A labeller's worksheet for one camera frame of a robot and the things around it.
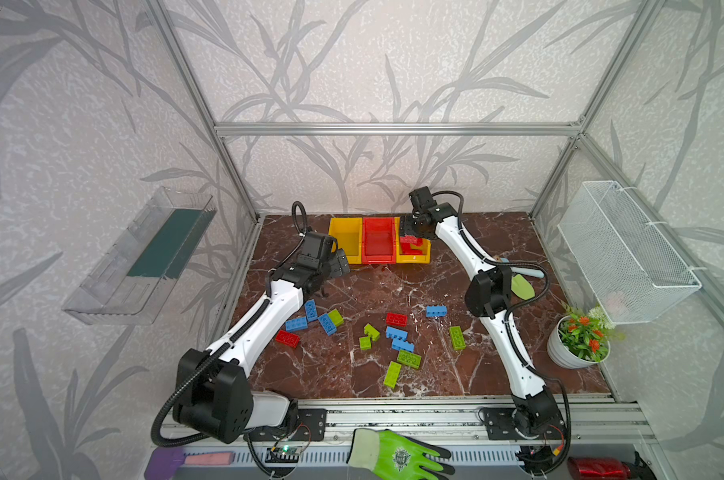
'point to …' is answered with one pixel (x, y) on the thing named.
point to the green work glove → (389, 455)
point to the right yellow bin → (400, 258)
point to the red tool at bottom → (581, 468)
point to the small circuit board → (282, 455)
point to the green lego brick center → (372, 332)
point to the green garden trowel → (522, 288)
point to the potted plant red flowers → (580, 340)
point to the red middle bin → (379, 244)
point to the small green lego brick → (365, 343)
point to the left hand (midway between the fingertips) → (335, 253)
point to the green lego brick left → (336, 317)
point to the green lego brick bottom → (392, 374)
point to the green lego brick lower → (409, 359)
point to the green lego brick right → (458, 338)
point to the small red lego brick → (287, 338)
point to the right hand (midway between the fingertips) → (410, 220)
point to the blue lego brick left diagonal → (327, 324)
